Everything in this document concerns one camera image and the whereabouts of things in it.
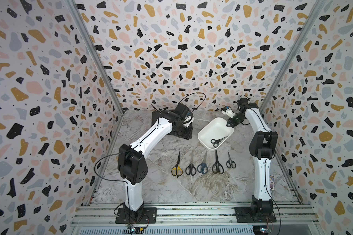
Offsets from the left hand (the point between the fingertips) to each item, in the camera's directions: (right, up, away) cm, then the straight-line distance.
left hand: (191, 135), depth 84 cm
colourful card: (+47, -25, +2) cm, 53 cm away
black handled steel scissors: (0, -21, +6) cm, 22 cm away
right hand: (+28, +7, +20) cm, 35 cm away
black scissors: (+18, -6, +17) cm, 25 cm away
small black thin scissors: (+25, -18, +10) cm, 33 cm away
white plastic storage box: (+17, 0, +20) cm, 26 cm away
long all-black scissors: (+16, -20, +7) cm, 27 cm away
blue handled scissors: (+7, -21, +7) cm, 23 cm away
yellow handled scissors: (-9, -22, +4) cm, 24 cm away
